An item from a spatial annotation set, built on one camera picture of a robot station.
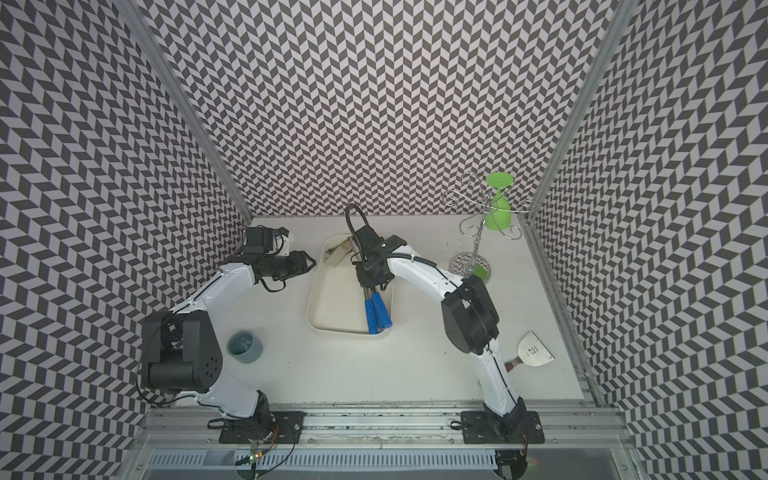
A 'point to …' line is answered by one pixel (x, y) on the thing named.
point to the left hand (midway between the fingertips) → (307, 266)
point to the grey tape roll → (244, 346)
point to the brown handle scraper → (531, 352)
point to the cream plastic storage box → (336, 300)
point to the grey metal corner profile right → (530, 214)
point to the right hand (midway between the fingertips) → (369, 283)
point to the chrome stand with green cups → (491, 211)
